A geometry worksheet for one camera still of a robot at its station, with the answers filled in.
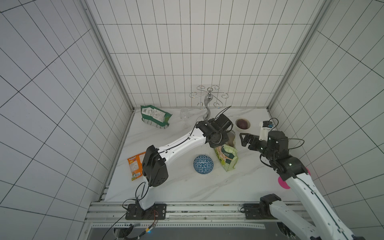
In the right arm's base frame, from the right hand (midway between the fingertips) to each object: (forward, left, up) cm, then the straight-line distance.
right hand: (241, 135), depth 74 cm
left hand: (-2, +9, -7) cm, 11 cm away
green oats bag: (-6, +5, -12) cm, 14 cm away
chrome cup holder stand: (+25, +16, +5) cm, 30 cm away
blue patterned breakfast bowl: (-7, +18, -23) cm, 30 cm away
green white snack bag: (+22, +53, -13) cm, 59 cm away
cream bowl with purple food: (+23, -9, -19) cm, 31 cm away
